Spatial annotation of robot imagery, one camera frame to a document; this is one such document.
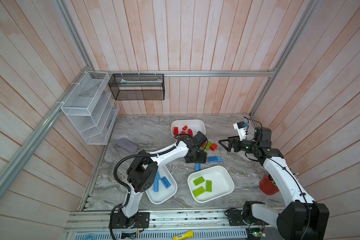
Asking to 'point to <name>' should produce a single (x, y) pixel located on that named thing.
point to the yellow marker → (184, 236)
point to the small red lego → (184, 128)
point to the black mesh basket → (137, 86)
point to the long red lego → (190, 132)
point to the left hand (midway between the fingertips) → (200, 164)
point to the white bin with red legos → (195, 125)
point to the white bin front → (221, 184)
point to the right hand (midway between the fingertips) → (224, 139)
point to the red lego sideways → (213, 147)
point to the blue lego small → (156, 185)
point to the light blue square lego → (219, 159)
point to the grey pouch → (125, 144)
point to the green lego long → (198, 191)
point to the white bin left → (163, 194)
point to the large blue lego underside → (212, 159)
